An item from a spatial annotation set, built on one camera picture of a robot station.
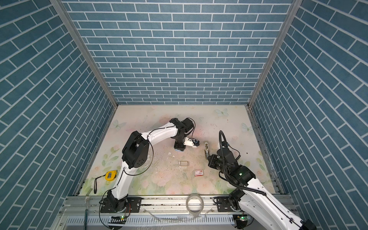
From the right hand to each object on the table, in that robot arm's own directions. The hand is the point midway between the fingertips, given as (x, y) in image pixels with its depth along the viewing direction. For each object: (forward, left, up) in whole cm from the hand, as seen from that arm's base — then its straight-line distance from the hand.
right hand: (206, 156), depth 79 cm
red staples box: (-5, +4, -12) cm, 13 cm away
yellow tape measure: (-11, +55, -10) cm, 57 cm away
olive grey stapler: (+10, -1, -11) cm, 14 cm away
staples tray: (0, +13, -12) cm, 18 cm away
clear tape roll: (-26, +3, -11) cm, 28 cm away
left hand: (+11, +15, -11) cm, 22 cm away
